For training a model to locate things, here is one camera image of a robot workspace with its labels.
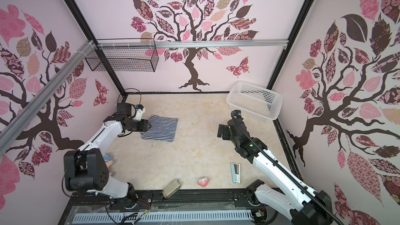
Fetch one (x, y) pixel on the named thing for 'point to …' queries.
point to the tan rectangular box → (171, 189)
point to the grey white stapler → (236, 172)
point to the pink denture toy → (203, 182)
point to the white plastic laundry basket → (254, 102)
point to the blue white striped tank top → (160, 128)
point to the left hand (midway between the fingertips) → (146, 128)
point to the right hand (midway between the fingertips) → (227, 125)
